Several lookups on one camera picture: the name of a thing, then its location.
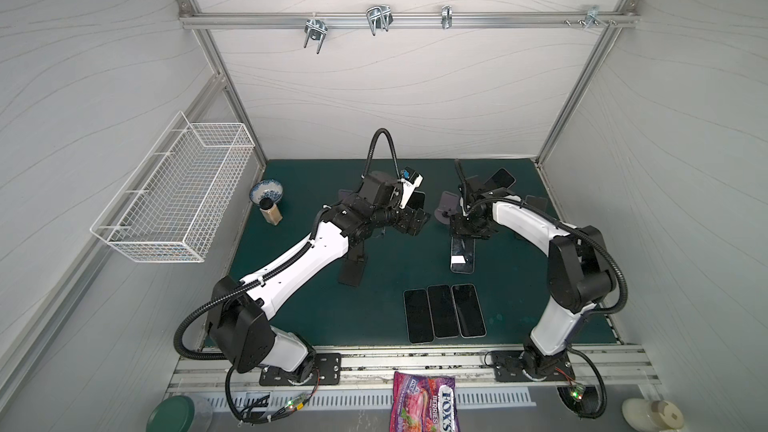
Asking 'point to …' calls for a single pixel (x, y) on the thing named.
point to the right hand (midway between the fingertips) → (465, 225)
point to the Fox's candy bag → (424, 403)
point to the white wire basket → (176, 204)
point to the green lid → (175, 413)
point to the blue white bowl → (266, 188)
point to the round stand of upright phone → (448, 207)
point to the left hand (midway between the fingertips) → (422, 204)
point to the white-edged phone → (469, 311)
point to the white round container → (654, 416)
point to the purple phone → (442, 311)
